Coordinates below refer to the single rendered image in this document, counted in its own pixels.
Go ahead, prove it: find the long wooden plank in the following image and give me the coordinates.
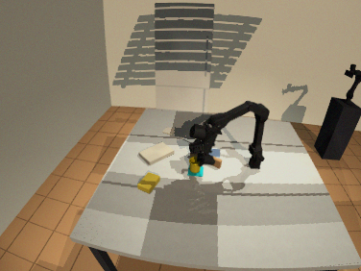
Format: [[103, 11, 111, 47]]
[[190, 153, 222, 169]]

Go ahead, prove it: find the yellow rectangular block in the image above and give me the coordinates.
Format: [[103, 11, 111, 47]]
[[137, 172, 160, 193]]

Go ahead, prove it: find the beige rectangular block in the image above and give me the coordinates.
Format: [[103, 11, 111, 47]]
[[139, 142, 174, 165]]

